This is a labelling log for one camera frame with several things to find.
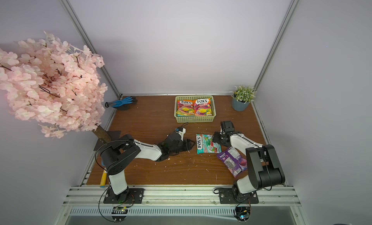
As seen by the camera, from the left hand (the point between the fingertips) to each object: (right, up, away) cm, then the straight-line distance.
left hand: (196, 144), depth 87 cm
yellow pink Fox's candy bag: (+5, +23, +16) cm, 28 cm away
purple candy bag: (+21, -8, -4) cm, 23 cm away
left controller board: (-40, -32, -15) cm, 53 cm away
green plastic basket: (+3, +15, +12) cm, 19 cm away
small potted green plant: (+32, +30, +10) cm, 45 cm away
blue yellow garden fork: (-52, -17, -9) cm, 55 cm away
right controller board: (+22, -30, -18) cm, 41 cm away
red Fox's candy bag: (-7, +23, +16) cm, 29 cm away
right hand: (+15, +4, +6) cm, 16 cm away
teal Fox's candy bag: (+6, -1, +2) cm, 6 cm away
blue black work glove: (-56, +29, +29) cm, 70 cm away
